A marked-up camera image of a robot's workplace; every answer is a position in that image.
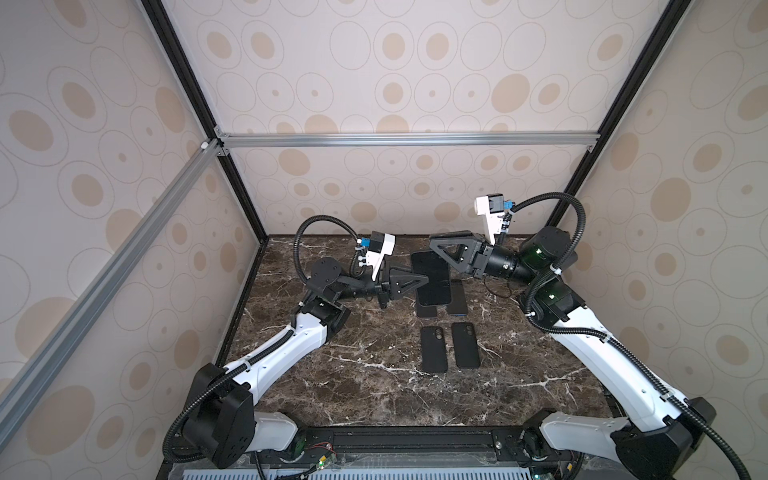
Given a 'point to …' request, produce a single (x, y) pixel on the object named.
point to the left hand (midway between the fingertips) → (430, 287)
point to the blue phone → (457, 306)
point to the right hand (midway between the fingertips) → (432, 250)
